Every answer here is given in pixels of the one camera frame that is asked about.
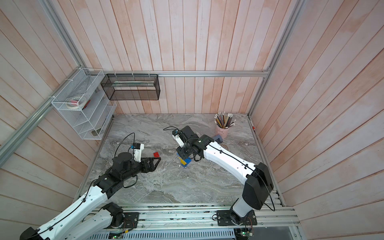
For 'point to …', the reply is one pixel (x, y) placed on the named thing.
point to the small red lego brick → (156, 154)
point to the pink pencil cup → (223, 132)
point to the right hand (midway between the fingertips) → (181, 149)
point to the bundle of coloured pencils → (224, 121)
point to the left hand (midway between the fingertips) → (154, 161)
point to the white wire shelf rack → (91, 121)
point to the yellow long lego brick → (182, 161)
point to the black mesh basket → (131, 86)
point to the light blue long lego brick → (188, 160)
